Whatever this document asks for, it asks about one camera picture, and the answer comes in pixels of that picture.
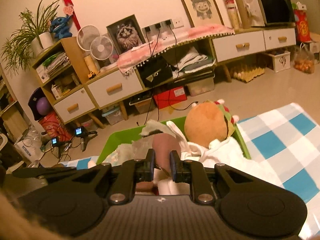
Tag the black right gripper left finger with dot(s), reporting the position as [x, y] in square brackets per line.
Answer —
[127, 175]

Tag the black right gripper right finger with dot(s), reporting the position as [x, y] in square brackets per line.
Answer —
[192, 173]

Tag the white cloth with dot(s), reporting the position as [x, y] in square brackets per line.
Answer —
[227, 152]

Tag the plush hamburger toy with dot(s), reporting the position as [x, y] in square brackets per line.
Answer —
[209, 121]

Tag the green plastic bin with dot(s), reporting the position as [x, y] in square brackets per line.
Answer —
[129, 135]

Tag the purple ball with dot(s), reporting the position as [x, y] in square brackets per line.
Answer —
[43, 106]

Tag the red box under cabinet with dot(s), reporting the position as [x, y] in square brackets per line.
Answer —
[170, 97]

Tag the wooden cabinet with white drawers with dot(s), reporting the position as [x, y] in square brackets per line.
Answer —
[124, 78]

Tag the blue white checkered tablecloth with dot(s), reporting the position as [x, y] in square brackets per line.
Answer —
[286, 139]

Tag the black handbag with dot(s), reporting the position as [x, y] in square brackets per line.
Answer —
[154, 71]

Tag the pink table runner cloth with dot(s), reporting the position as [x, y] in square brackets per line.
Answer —
[141, 54]

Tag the egg tray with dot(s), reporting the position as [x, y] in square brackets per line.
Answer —
[246, 73]

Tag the white desk fan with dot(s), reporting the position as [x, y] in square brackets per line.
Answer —
[86, 35]
[101, 48]

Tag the potted green plant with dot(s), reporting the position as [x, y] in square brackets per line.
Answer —
[16, 50]

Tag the framed cat picture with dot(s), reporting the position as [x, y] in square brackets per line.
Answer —
[126, 34]

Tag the white storage crate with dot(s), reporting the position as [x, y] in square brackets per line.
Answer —
[277, 60]

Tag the blue stitch plush toy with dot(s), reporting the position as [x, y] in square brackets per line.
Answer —
[60, 28]

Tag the bag of oranges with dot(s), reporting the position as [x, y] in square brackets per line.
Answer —
[304, 60]

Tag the framed cartoon girl drawing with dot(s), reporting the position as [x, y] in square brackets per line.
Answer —
[202, 12]

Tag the red gift bag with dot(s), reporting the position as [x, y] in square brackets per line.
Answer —
[302, 27]

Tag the microwave oven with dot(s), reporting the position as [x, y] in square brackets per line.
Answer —
[264, 13]

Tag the small camera on tripod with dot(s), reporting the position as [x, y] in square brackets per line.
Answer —
[82, 133]

